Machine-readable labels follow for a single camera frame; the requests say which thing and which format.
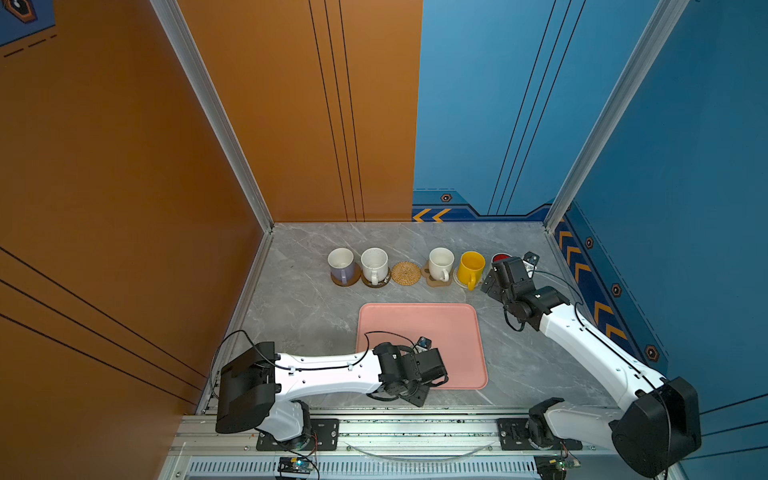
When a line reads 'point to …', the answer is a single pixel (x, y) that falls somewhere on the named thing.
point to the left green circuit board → (294, 465)
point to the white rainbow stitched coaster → (456, 280)
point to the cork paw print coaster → (435, 283)
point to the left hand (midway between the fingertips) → (422, 391)
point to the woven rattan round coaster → (406, 273)
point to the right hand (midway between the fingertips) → (498, 286)
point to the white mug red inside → (500, 256)
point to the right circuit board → (554, 466)
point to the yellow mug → (471, 268)
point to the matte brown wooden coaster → (355, 275)
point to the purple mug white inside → (342, 265)
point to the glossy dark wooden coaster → (379, 284)
